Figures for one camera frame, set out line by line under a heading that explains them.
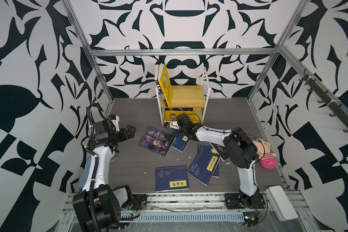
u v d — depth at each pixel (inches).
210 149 36.1
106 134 24.5
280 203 27.8
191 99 38.4
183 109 42.3
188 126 29.2
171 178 32.2
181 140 37.8
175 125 33.4
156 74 29.9
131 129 29.7
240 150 20.6
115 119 29.3
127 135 29.0
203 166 33.1
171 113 40.1
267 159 32.3
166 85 32.5
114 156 34.4
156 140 37.0
